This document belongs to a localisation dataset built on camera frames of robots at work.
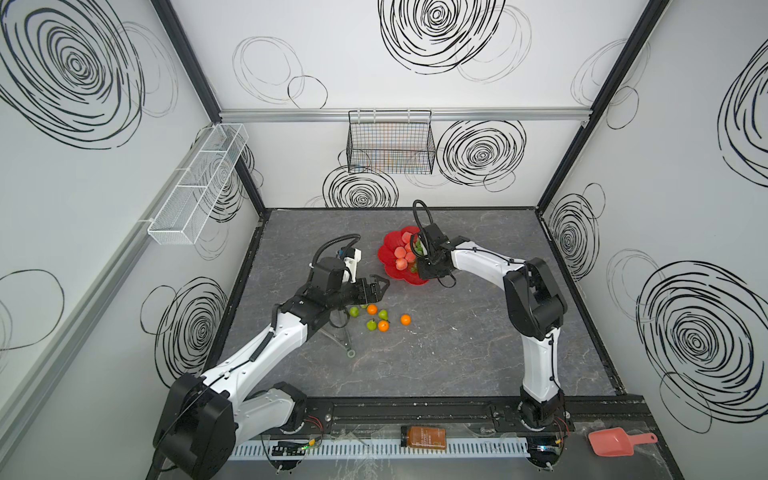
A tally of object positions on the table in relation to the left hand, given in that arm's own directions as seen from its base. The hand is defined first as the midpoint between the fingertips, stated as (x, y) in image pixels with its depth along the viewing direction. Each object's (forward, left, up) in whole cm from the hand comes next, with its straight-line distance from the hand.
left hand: (377, 283), depth 80 cm
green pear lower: (-5, +2, -15) cm, 16 cm away
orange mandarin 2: (-6, -2, -14) cm, 16 cm away
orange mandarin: (0, +2, -15) cm, 15 cm away
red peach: (+26, -9, -11) cm, 30 cm away
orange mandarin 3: (-3, -9, -15) cm, 18 cm away
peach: (+19, -10, -13) cm, 25 cm away
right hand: (+13, -15, -13) cm, 24 cm away
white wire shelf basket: (+9, +47, +17) cm, 51 cm away
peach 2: (+16, -7, -13) cm, 22 cm away
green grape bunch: (+9, -11, +6) cm, 15 cm away
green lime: (-1, +7, -15) cm, 17 cm away
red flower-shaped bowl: (+20, -2, -14) cm, 25 cm away
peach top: (+21, -7, -13) cm, 25 cm away
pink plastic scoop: (-32, -58, -15) cm, 69 cm away
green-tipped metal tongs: (-11, +9, +1) cm, 14 cm away
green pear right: (-2, -2, -15) cm, 15 cm away
